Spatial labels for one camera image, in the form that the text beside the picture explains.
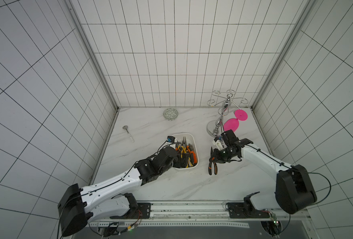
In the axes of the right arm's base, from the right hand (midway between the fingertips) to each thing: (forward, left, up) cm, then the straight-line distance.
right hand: (206, 160), depth 84 cm
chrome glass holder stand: (+27, -7, -4) cm, 28 cm away
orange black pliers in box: (+1, +8, 0) cm, 8 cm away
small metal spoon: (+24, +58, -5) cm, 63 cm away
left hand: (-3, +16, +9) cm, 18 cm away
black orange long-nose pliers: (-4, -2, -2) cm, 4 cm away
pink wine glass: (+18, -15, +12) cm, 27 cm away
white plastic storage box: (+15, +9, -2) cm, 18 cm away
